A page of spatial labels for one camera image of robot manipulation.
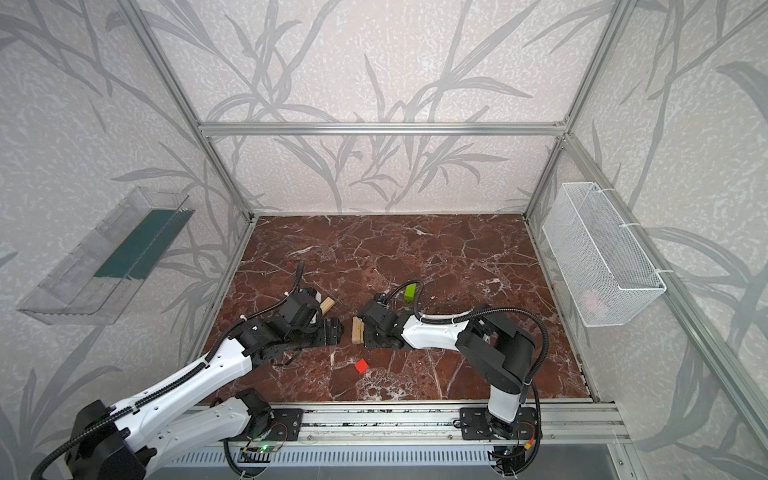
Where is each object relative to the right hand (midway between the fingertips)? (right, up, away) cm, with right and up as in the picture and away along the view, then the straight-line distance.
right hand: (368, 328), depth 89 cm
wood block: (-3, 0, -1) cm, 3 cm away
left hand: (-8, +4, -9) cm, 12 cm away
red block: (-1, -9, -7) cm, 11 cm away
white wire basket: (+53, +20, -27) cm, 63 cm away
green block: (+12, +9, +6) cm, 17 cm away
